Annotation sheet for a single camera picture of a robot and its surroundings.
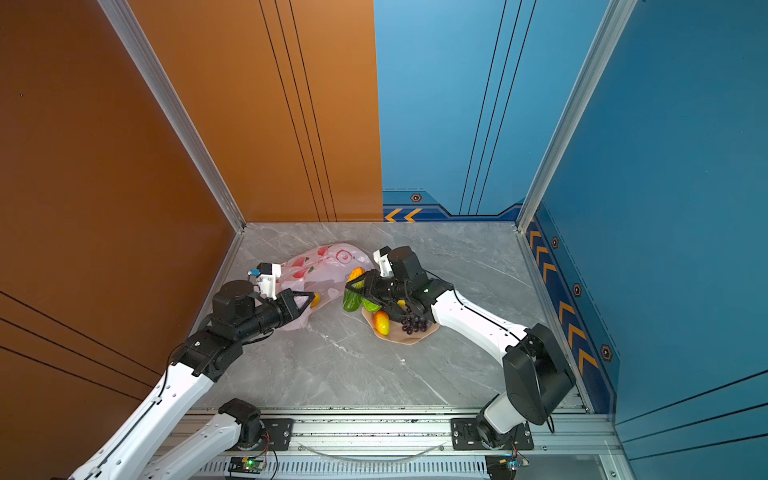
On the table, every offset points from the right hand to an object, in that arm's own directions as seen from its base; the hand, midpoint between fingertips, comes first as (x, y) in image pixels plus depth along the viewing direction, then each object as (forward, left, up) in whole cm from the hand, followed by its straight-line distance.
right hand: (349, 289), depth 76 cm
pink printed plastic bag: (+8, +9, -3) cm, 13 cm away
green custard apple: (+2, -4, -13) cm, 13 cm away
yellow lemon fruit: (-5, +7, +3) cm, 9 cm away
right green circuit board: (-35, -39, -22) cm, 56 cm away
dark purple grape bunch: (-2, -17, -16) cm, 24 cm away
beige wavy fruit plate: (-3, -12, -20) cm, 23 cm away
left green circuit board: (-35, +24, -22) cm, 48 cm away
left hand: (-3, +7, +4) cm, 9 cm away
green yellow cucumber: (-4, -1, 0) cm, 4 cm away
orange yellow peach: (-2, -8, -14) cm, 16 cm away
